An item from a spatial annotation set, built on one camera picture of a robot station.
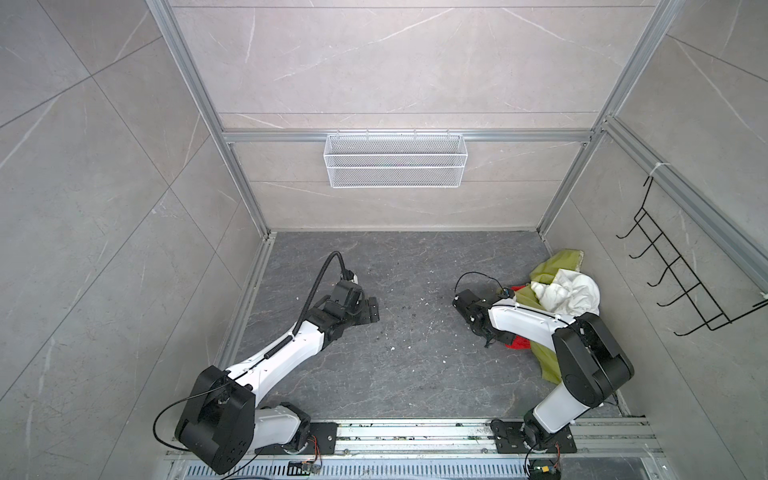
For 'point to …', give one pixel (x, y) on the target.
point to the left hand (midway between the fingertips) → (366, 300)
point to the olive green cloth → (545, 272)
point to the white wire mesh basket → (395, 160)
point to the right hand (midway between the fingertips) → (501, 326)
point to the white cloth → (569, 293)
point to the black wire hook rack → (693, 288)
